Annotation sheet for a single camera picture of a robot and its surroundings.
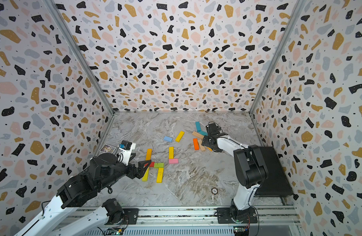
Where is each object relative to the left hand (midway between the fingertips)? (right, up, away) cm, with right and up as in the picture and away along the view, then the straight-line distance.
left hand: (144, 157), depth 66 cm
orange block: (+25, +1, +37) cm, 44 cm away
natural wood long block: (+28, -1, +34) cm, 44 cm away
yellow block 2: (+8, -4, +32) cm, 33 cm away
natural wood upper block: (+26, +7, +42) cm, 50 cm away
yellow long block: (+13, +6, +41) cm, 43 cm away
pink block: (+11, -9, +29) cm, 32 cm away
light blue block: (+4, +4, +40) cm, 40 cm away
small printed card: (-34, -1, +32) cm, 47 cm away
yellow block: (+3, -15, +22) cm, 27 cm away
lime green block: (+1, -10, +25) cm, 27 cm away
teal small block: (+30, +9, +44) cm, 54 cm away
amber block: (+33, -1, +28) cm, 43 cm away
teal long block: (+27, +13, +48) cm, 56 cm away
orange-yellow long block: (-7, -5, +32) cm, 33 cm away
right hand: (+34, +2, +32) cm, 47 cm away
